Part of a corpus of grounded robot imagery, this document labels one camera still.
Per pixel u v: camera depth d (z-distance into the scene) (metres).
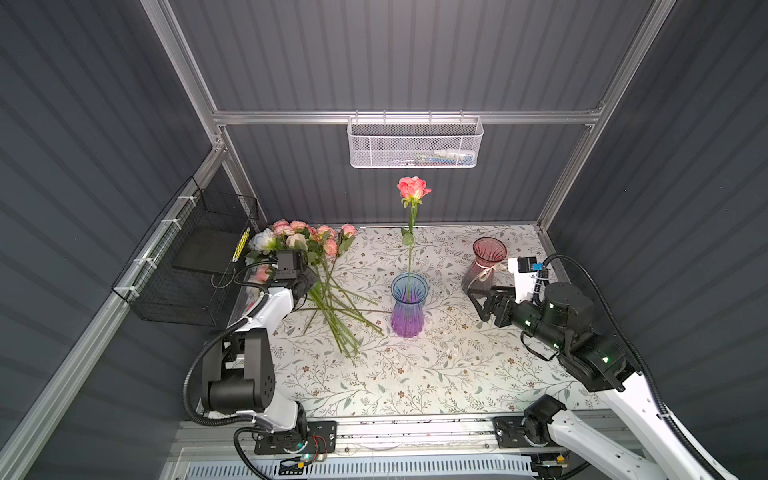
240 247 0.77
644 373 0.45
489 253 0.91
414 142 1.24
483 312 0.59
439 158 0.91
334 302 0.98
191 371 0.40
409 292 0.82
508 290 0.58
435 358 0.87
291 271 0.71
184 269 0.71
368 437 0.76
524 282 0.57
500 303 0.57
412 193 0.74
